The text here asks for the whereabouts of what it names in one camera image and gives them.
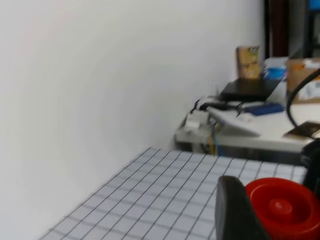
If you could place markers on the white side table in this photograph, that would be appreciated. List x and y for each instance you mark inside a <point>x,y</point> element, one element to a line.
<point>238,134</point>

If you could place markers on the cardboard box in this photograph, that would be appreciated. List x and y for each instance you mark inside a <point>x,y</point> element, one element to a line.
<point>297,71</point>

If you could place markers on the black laptop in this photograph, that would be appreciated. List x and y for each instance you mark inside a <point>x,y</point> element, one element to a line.
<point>248,90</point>

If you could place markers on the white grid cloth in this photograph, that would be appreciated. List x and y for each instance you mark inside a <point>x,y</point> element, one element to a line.
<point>162,195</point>

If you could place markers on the red capped clear tube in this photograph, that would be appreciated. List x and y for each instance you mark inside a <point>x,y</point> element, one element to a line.
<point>286,209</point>

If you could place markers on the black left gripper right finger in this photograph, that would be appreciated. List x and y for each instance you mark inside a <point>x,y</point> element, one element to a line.
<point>310,159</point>

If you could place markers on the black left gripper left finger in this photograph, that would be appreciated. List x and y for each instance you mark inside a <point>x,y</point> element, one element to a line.
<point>235,218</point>

